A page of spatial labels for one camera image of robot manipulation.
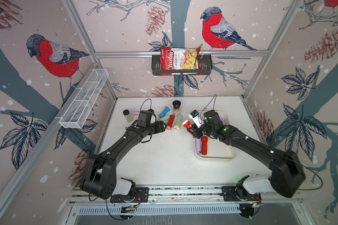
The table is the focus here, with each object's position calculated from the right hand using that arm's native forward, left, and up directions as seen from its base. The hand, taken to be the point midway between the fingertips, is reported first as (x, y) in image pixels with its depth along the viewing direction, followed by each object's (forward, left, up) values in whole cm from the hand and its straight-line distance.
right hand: (190, 126), depth 83 cm
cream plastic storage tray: (-8, -19, -15) cm, 25 cm away
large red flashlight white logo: (0, +2, +2) cm, 2 cm away
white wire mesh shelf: (+7, +62, +15) cm, 64 cm away
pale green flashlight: (+9, +8, -14) cm, 18 cm away
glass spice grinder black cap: (+21, +9, -5) cm, 24 cm away
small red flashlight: (+13, +13, -15) cm, 24 cm away
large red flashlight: (-2, -10, -12) cm, 16 cm away
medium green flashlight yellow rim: (+16, +17, -14) cm, 27 cm away
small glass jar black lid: (+14, +44, -10) cm, 47 cm away
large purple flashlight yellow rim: (-5, -7, -14) cm, 16 cm away
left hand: (+3, +15, -1) cm, 15 cm away
